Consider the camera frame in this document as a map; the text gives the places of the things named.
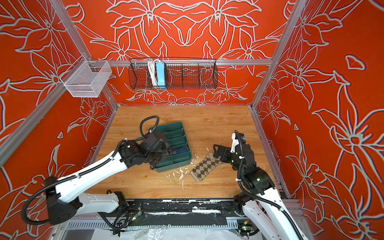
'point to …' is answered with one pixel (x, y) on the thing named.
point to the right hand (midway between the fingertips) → (218, 146)
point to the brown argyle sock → (205, 167)
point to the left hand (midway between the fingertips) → (171, 152)
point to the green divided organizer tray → (174, 133)
